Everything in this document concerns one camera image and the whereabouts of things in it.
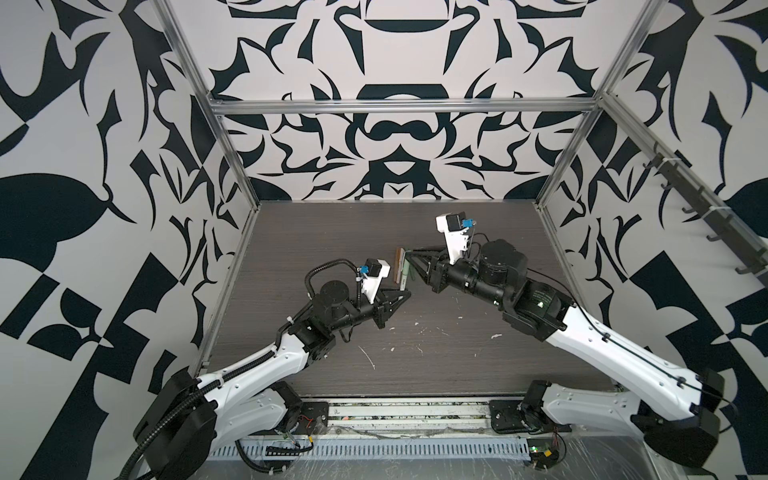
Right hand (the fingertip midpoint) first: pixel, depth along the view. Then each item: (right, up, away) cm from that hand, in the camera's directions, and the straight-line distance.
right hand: (411, 252), depth 61 cm
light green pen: (-1, -4, +6) cm, 7 cm away
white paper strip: (-10, -31, +24) cm, 40 cm away
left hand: (+1, -9, +9) cm, 13 cm away
